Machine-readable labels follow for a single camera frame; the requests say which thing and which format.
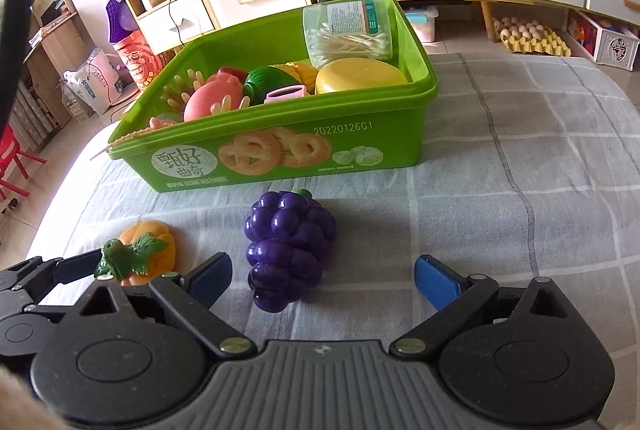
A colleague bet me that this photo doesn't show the orange toy pumpkin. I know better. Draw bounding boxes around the orange toy pumpkin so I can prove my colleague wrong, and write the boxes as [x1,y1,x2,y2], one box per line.
[96,220,178,287]

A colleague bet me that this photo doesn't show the toy corn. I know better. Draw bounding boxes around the toy corn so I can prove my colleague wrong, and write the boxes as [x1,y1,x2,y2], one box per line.
[243,61,321,106]

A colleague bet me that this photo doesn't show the white plastic bag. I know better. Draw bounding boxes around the white plastic bag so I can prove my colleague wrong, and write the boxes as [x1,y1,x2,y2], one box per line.
[62,47,128,116]

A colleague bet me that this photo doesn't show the small pink box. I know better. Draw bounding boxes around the small pink box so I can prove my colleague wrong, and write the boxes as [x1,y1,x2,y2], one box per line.
[264,85,308,105]

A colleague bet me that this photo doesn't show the red plastic stool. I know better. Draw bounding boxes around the red plastic stool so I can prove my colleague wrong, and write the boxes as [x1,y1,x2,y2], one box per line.
[0,125,48,211]

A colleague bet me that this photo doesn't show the yellow egg tray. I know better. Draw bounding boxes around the yellow egg tray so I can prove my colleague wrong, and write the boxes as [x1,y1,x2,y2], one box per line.
[492,16,572,57]

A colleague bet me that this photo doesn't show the grey checked bed sheet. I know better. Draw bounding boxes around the grey checked bed sheet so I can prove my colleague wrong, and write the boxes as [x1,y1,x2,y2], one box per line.
[27,52,640,351]

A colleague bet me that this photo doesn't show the clear cotton swab jar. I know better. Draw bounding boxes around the clear cotton swab jar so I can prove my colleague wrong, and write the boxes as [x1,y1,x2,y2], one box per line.
[301,0,401,67]

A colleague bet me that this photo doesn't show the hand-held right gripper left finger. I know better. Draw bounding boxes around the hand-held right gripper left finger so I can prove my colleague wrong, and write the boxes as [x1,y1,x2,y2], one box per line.
[65,252,258,360]

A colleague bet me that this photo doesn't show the green plastic box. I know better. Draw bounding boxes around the green plastic box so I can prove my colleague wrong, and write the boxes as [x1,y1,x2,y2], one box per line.
[107,0,440,194]

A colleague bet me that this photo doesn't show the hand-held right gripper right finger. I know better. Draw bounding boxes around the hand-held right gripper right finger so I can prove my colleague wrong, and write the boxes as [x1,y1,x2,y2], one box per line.
[390,254,576,358]

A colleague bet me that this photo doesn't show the clear storage box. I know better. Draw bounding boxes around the clear storage box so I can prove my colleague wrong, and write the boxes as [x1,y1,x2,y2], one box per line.
[402,6,440,43]

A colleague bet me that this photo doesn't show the tan rubber hand toy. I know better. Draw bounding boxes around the tan rubber hand toy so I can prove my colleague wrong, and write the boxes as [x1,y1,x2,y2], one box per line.
[210,94,251,116]
[162,69,208,111]

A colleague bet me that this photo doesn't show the red printed bag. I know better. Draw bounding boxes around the red printed bag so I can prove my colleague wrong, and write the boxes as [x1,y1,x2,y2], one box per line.
[112,30,173,96]

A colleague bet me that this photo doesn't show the white printed crate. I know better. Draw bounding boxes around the white printed crate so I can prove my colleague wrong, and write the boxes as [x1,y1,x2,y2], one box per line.
[567,10,640,72]

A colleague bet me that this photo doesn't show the pink toy peach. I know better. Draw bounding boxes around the pink toy peach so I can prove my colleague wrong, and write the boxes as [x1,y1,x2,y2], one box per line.
[183,66,251,122]

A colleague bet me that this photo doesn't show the wooden bookshelf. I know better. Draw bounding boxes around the wooden bookshelf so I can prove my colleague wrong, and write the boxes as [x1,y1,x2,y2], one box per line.
[20,0,81,151]

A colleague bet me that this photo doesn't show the yellow plastic toy bowl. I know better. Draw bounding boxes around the yellow plastic toy bowl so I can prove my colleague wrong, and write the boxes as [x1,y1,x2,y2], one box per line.
[315,57,408,96]

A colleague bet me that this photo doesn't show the beige starfish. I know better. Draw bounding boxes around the beige starfish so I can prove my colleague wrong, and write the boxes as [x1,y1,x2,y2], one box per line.
[90,130,151,161]

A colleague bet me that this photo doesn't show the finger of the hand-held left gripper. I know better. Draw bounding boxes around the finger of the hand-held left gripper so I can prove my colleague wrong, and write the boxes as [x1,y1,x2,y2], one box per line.
[0,251,106,311]

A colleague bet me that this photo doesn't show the purple toy grapes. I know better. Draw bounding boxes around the purple toy grapes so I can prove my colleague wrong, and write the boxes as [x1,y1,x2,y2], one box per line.
[244,189,337,313]

